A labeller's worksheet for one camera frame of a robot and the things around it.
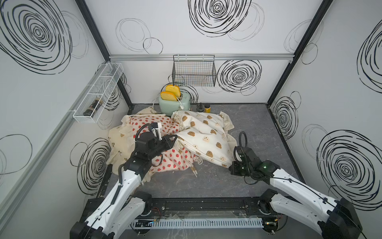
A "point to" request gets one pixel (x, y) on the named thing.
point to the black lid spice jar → (200, 107)
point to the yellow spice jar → (207, 109)
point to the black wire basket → (194, 70)
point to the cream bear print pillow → (206, 136)
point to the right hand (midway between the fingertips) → (229, 169)
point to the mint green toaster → (166, 107)
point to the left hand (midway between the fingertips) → (176, 135)
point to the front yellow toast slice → (168, 96)
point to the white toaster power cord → (181, 106)
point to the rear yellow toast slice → (174, 89)
